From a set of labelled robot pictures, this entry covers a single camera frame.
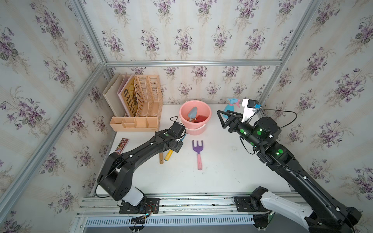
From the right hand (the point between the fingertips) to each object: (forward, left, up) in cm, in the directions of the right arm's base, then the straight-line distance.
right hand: (224, 111), depth 61 cm
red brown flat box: (+4, +60, -40) cm, 72 cm away
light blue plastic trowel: (+27, +13, -33) cm, 44 cm away
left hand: (+2, +22, -33) cm, 40 cm away
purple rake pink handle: (+3, +9, -40) cm, 41 cm away
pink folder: (+29, +58, -10) cm, 66 cm away
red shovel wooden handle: (+21, +8, -31) cm, 39 cm away
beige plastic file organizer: (+44, +50, -38) cm, 76 cm away
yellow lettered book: (+30, +56, -19) cm, 66 cm away
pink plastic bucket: (+25, +5, -25) cm, 36 cm away
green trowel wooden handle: (-5, +32, -39) cm, 51 cm away
